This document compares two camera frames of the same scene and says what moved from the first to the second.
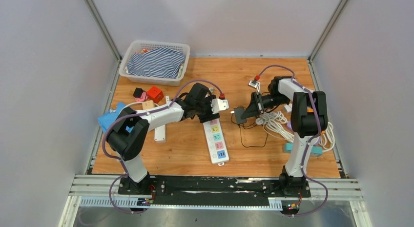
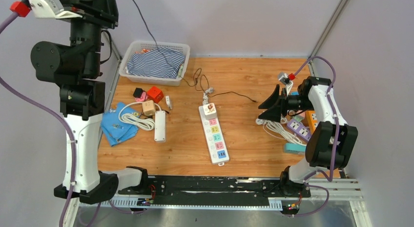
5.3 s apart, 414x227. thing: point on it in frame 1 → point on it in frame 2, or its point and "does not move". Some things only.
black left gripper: [209, 115] → [99, 8]
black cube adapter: [238, 113] → [138, 92]
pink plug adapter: [144, 97] does not move
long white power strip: [217, 149] does not move
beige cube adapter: [148, 104] does not move
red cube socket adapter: [155, 94] does not move
